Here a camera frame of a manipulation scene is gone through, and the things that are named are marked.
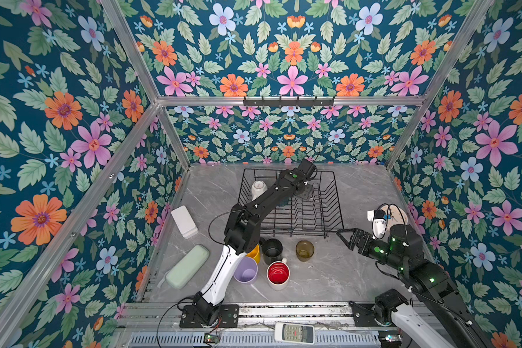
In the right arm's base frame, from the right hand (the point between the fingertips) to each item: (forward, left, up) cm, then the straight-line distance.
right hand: (343, 234), depth 69 cm
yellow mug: (-1, +29, -13) cm, 32 cm away
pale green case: (-3, +57, -20) cm, 60 cm away
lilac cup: (-4, +34, -21) cm, 40 cm away
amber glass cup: (+3, +10, -20) cm, 23 cm away
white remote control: (-24, +16, -22) cm, 36 cm away
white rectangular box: (+16, +62, -18) cm, 67 cm away
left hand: (+29, +8, -9) cm, 31 cm away
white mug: (+27, +30, -9) cm, 41 cm away
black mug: (+3, +24, -19) cm, 31 cm away
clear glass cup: (+12, +14, +8) cm, 20 cm away
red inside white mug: (-5, +21, -22) cm, 31 cm away
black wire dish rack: (+18, +4, -17) cm, 25 cm away
